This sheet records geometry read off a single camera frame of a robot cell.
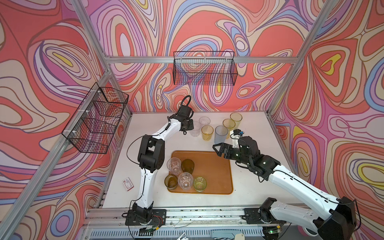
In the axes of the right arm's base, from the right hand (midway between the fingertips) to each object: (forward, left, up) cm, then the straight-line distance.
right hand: (219, 151), depth 76 cm
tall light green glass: (+29, -17, -6) cm, 34 cm away
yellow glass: (+23, +4, -14) cm, 28 cm away
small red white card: (-9, +51, -18) cm, 55 cm away
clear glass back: (-9, +19, -18) cm, 27 cm away
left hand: (+27, +14, -9) cm, 32 cm away
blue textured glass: (+20, -5, -11) cm, 23 cm away
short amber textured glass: (-9, +27, -17) cm, 33 cm away
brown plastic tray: (-3, 0, -18) cm, 19 cm away
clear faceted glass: (+1, +26, -17) cm, 31 cm away
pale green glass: (-10, +11, -19) cm, 24 cm away
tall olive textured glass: (-2, +17, -12) cm, 21 cm away
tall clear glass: (+25, +11, -14) cm, 31 cm away
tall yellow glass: (+26, -12, -10) cm, 31 cm away
